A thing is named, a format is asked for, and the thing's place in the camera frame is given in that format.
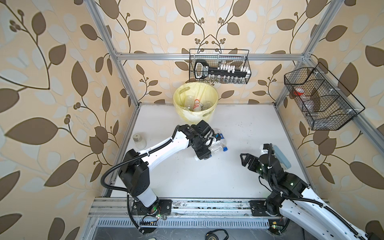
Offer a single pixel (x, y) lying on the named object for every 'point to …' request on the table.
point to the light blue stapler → (283, 161)
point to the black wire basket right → (325, 104)
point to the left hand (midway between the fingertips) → (204, 149)
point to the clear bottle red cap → (197, 106)
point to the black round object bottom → (210, 236)
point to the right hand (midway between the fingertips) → (246, 158)
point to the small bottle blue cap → (218, 136)
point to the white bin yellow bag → (184, 95)
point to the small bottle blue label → (214, 149)
